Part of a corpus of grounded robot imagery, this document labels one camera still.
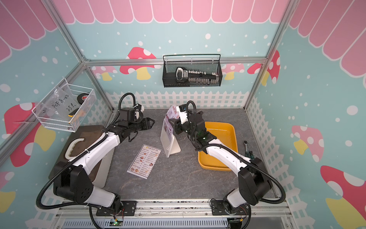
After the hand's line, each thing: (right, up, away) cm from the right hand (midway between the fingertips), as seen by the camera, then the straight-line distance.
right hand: (171, 118), depth 76 cm
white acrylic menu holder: (-1, -14, +6) cm, 16 cm away
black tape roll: (-51, +12, +3) cm, 52 cm away
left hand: (-13, -3, +9) cm, 15 cm away
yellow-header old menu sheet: (-19, -27, +15) cm, 37 cm away
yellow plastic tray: (+37, -10, +29) cm, 48 cm away
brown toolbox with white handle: (-51, -13, 0) cm, 53 cm away
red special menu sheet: (+1, +4, +2) cm, 4 cm away
